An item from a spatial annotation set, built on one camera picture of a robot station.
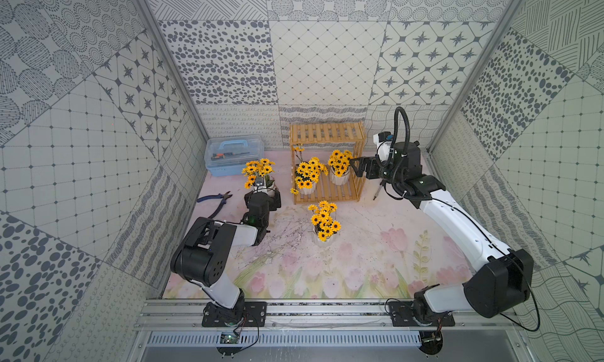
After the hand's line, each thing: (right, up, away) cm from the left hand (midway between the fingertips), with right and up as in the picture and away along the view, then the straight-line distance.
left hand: (272, 189), depth 93 cm
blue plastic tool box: (-24, +15, +15) cm, 32 cm away
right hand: (+33, +10, -13) cm, 37 cm away
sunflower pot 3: (+14, +6, -2) cm, 15 cm away
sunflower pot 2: (+20, -10, -15) cm, 27 cm away
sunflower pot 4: (+28, +9, 0) cm, 29 cm away
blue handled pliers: (-23, -4, +8) cm, 25 cm away
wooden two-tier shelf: (+27, +22, -3) cm, 35 cm away
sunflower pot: (-4, +7, -7) cm, 10 cm away
